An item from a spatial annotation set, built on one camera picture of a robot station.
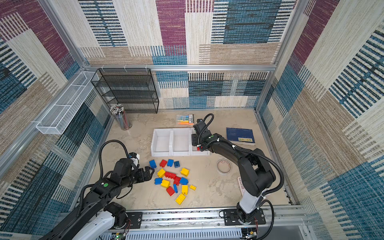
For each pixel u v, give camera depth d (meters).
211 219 0.75
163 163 0.92
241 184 0.83
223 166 0.91
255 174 0.46
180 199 0.79
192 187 0.83
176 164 0.91
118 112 0.97
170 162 0.92
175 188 0.81
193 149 0.92
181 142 0.99
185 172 0.87
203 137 0.70
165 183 0.83
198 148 0.97
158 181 0.85
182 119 1.12
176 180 0.85
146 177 0.71
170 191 0.81
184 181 0.85
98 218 0.59
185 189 0.81
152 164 0.91
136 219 0.73
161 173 0.86
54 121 0.71
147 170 0.73
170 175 0.86
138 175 0.71
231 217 0.73
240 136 1.02
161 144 0.98
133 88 1.08
